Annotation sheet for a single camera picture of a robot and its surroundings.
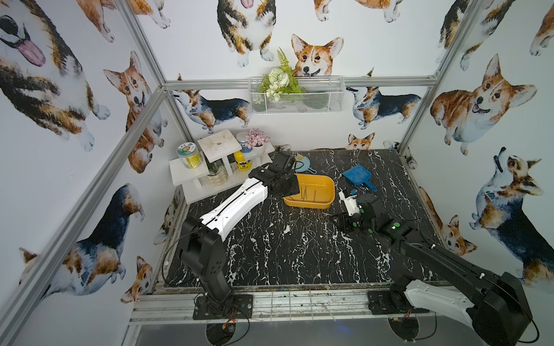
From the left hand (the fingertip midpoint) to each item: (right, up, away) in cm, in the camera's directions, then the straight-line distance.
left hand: (294, 182), depth 85 cm
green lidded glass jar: (-44, +11, +5) cm, 45 cm away
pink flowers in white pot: (-17, +18, +8) cm, 26 cm away
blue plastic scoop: (+34, +3, +29) cm, 45 cm away
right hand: (+16, -10, -4) cm, 20 cm away
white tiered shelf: (-48, -1, +18) cm, 51 cm away
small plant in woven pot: (-36, +2, +17) cm, 40 cm away
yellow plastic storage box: (+11, -6, +21) cm, 25 cm away
